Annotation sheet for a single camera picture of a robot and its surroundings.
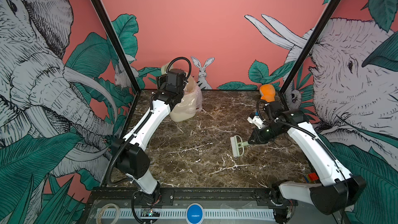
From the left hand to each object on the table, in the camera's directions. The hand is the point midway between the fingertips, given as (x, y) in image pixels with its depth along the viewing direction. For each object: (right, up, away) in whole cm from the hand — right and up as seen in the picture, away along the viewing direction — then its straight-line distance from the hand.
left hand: (153, 74), depth 73 cm
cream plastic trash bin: (+14, -17, +19) cm, 29 cm away
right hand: (+45, -31, -2) cm, 55 cm away
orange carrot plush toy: (+71, -6, +40) cm, 82 cm away
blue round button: (+20, -64, -4) cm, 67 cm away
